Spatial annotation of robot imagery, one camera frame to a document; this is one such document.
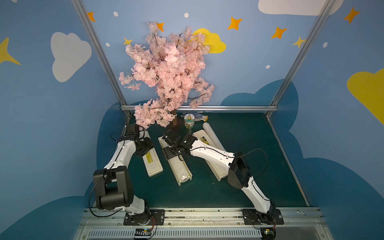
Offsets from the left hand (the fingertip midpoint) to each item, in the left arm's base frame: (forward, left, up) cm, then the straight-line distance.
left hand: (151, 145), depth 90 cm
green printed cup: (+24, -22, -3) cm, 33 cm away
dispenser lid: (-8, -1, -8) cm, 11 cm away
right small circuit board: (-41, -64, -13) cm, 77 cm away
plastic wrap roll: (-13, -19, -4) cm, 23 cm away
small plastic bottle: (+35, -29, -10) cm, 46 cm away
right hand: (-3, -12, +1) cm, 13 cm away
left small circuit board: (-42, -2, -13) cm, 44 cm away
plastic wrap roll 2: (+11, -39, -6) cm, 41 cm away
